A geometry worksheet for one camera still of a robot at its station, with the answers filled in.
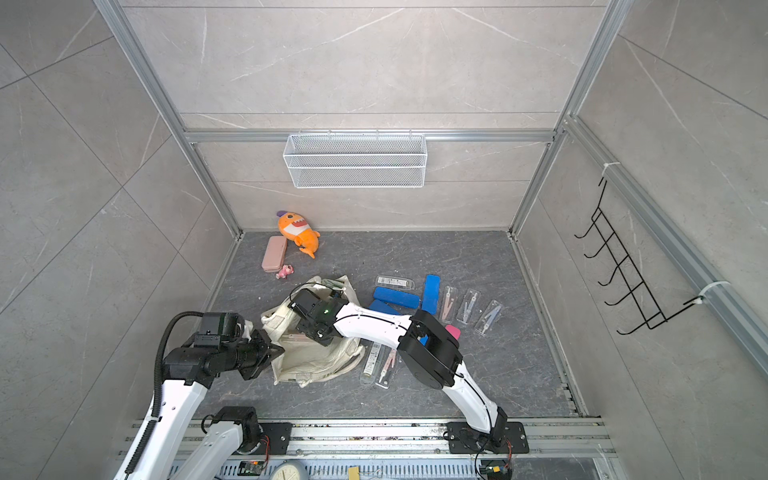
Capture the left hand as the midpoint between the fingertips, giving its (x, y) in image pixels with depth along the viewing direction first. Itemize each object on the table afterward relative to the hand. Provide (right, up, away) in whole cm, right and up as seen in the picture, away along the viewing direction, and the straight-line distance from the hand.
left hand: (289, 344), depth 75 cm
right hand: (+1, 0, +11) cm, 11 cm away
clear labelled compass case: (+29, +13, +28) cm, 43 cm away
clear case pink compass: (+25, -9, +9) cm, 28 cm away
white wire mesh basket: (+14, +55, +26) cm, 63 cm away
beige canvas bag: (+2, -6, +7) cm, 9 cm away
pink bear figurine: (-12, +17, +29) cm, 36 cm away
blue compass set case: (+40, +10, +26) cm, 49 cm away
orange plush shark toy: (-9, +33, +36) cm, 49 cm away
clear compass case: (+58, +3, +20) cm, 62 cm away
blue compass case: (+28, +9, +24) cm, 38 cm away
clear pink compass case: (+46, +7, +23) cm, 52 cm away
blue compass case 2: (+23, +6, +23) cm, 33 cm away
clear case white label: (+20, -8, +9) cm, 23 cm away
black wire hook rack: (+81, +20, -6) cm, 84 cm away
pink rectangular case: (-18, +23, +36) cm, 46 cm away
